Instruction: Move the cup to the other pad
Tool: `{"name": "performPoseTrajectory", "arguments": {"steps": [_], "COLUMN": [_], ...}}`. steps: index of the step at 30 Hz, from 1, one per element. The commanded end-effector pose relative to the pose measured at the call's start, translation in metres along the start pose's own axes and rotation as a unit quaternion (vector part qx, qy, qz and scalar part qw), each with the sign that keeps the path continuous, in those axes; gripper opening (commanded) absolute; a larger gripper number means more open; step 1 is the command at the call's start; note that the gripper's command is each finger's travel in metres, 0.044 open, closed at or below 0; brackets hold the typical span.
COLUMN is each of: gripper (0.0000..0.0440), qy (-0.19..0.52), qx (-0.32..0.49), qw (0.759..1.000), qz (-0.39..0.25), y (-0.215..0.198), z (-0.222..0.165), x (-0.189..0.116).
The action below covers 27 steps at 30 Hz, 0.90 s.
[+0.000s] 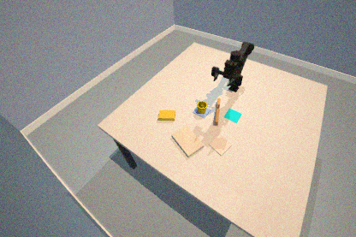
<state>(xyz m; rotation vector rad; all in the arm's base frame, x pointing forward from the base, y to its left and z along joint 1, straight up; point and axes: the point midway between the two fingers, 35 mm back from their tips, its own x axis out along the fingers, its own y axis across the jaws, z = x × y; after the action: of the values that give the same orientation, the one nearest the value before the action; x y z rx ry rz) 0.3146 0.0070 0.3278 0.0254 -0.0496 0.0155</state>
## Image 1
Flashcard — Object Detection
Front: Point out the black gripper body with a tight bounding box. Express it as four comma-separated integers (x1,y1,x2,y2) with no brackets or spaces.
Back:
211,66,243,86

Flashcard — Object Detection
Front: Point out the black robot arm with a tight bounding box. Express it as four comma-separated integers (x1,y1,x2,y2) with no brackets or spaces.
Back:
224,42,255,92

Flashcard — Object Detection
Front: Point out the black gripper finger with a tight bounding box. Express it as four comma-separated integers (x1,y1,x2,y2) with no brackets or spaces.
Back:
228,75,239,86
213,69,219,81

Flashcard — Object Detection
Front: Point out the yellow flat block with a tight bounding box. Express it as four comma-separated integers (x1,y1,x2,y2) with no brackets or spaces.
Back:
158,110,175,121

